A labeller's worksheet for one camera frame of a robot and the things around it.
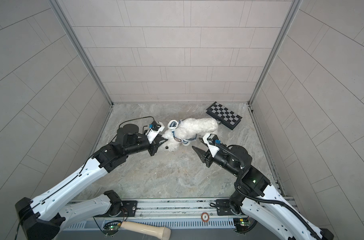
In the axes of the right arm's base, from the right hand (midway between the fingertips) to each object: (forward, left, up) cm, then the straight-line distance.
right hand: (195, 145), depth 62 cm
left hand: (+6, +11, -2) cm, 13 cm away
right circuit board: (-25, -19, -30) cm, 44 cm away
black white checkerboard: (+36, -24, -25) cm, 50 cm away
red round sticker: (-21, -3, -29) cm, 36 cm away
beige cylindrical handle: (-26, +16, -25) cm, 40 cm away
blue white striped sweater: (+9, +9, +3) cm, 13 cm away
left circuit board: (-23, +39, -26) cm, 52 cm away
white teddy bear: (+5, +3, +4) cm, 7 cm away
